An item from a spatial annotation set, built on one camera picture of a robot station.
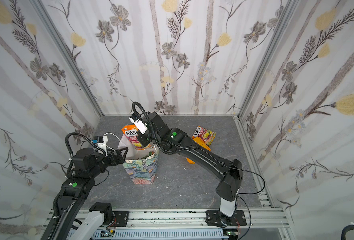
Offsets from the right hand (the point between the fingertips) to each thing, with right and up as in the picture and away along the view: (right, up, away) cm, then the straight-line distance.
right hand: (135, 126), depth 67 cm
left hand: (-9, -9, +5) cm, 14 cm away
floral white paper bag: (+2, -18, +3) cm, 19 cm away
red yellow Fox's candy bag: (-4, -2, +5) cm, 7 cm away
